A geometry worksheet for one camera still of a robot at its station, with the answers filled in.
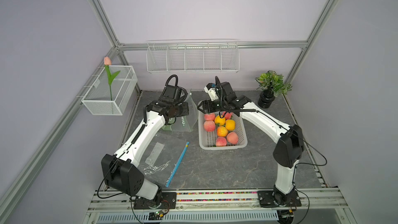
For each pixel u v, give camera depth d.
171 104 0.59
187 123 0.80
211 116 0.97
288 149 0.47
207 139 0.94
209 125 0.93
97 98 0.72
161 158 0.87
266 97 1.05
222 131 0.91
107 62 0.79
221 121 0.96
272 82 0.91
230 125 0.94
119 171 0.40
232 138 0.89
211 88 0.75
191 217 1.57
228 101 0.64
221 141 0.87
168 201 0.73
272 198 0.74
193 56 0.99
